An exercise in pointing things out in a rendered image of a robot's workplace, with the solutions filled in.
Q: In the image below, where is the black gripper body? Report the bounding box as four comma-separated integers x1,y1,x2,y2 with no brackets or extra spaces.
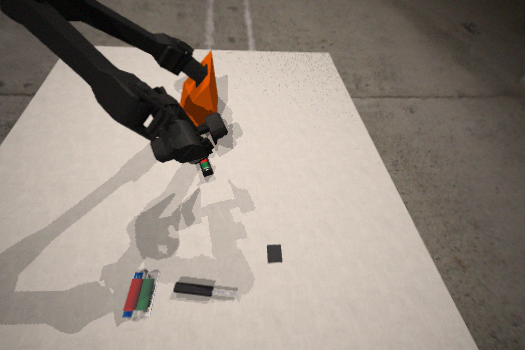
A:
151,112,228,163

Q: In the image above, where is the black battery holder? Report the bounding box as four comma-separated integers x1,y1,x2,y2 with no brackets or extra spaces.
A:
199,158,214,177

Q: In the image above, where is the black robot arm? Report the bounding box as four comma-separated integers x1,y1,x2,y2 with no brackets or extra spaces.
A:
0,0,214,164

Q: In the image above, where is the black-handled screwdriver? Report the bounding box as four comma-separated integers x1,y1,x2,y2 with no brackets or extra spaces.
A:
173,282,237,297

